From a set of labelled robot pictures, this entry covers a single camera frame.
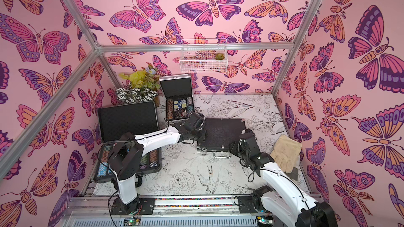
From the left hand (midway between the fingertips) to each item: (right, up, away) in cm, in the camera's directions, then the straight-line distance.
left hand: (208, 135), depth 90 cm
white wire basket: (-3, +48, +5) cm, 48 cm away
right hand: (+12, -4, -6) cm, 14 cm away
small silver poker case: (-20, +21, +23) cm, 37 cm away
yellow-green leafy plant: (-39, +35, +10) cm, 54 cm away
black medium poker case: (+6, +1, +1) cm, 7 cm away
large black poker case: (-44, +9, +3) cm, 45 cm away
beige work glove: (+44, -9, -1) cm, 45 cm away
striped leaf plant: (-42, +23, 0) cm, 48 cm away
